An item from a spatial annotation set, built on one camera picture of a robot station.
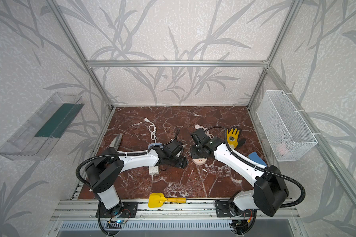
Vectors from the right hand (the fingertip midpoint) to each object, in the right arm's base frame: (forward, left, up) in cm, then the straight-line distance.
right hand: (193, 152), depth 83 cm
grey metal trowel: (+12, +52, -9) cm, 54 cm away
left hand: (-3, +5, -9) cm, 11 cm away
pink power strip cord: (+24, -4, -8) cm, 26 cm away
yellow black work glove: (+16, -28, -8) cm, 33 cm away
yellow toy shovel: (-23, +20, -9) cm, 31 cm away
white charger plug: (-7, +23, -8) cm, 26 cm away
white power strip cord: (+24, +29, -10) cm, 39 cm away
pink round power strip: (-2, -4, -8) cm, 9 cm away
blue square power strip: (+11, +27, -9) cm, 30 cm away
